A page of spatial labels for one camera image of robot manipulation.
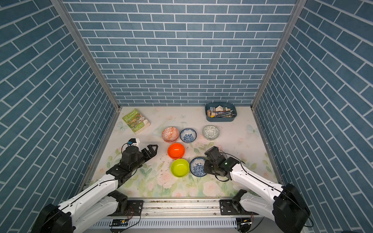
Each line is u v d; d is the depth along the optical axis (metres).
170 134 0.99
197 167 0.87
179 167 0.87
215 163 0.63
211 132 1.02
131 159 0.64
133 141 0.76
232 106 1.17
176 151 0.94
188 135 1.02
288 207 0.40
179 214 0.73
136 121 1.08
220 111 1.16
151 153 0.75
